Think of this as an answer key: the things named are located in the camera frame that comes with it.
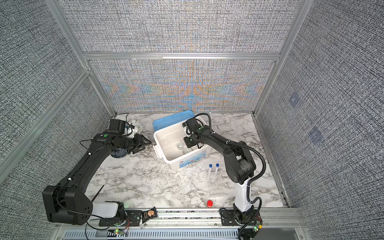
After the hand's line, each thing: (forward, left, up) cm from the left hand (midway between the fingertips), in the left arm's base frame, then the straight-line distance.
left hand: (149, 144), depth 80 cm
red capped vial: (-27, -31, -17) cm, 44 cm away
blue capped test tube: (-13, -32, -3) cm, 34 cm away
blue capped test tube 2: (-13, -35, -4) cm, 38 cm away
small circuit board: (-30, 0, -17) cm, 34 cm away
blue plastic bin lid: (+37, -19, -17) cm, 45 cm away
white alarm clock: (+1, +7, +9) cm, 12 cm away
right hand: (+9, -22, -11) cm, 26 cm away
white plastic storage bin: (+7, -9, -13) cm, 17 cm away
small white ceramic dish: (+9, -16, -16) cm, 24 cm away
